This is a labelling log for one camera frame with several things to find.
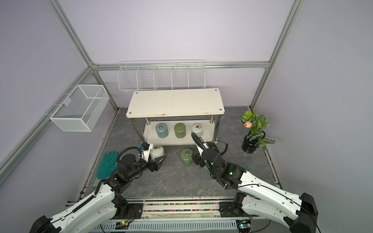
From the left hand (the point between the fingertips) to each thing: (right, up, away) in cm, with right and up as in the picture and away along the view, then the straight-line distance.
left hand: (161, 153), depth 78 cm
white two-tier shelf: (+5, +20, -5) cm, 21 cm away
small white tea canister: (+20, +13, +11) cm, 26 cm away
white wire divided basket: (-10, +49, +19) cm, 54 cm away
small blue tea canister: (-3, +12, +13) cm, 18 cm away
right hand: (+22, +5, -3) cm, 22 cm away
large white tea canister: (-1, +2, -5) cm, 6 cm away
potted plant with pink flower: (+49, +9, -3) cm, 50 cm away
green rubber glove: (-36, -10, +11) cm, 39 cm away
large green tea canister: (+13, -3, +7) cm, 15 cm away
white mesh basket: (-48, +25, +7) cm, 55 cm away
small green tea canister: (+9, +12, +14) cm, 20 cm away
